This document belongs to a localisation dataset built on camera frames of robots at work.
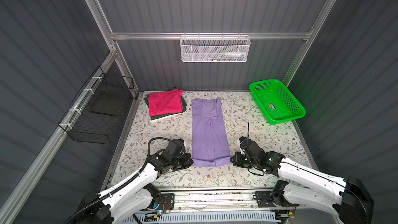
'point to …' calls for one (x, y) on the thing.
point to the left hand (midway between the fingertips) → (194, 162)
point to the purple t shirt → (210, 141)
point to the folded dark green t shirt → (184, 107)
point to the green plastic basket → (274, 102)
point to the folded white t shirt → (154, 120)
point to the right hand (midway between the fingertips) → (231, 161)
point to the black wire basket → (91, 116)
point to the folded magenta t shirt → (165, 103)
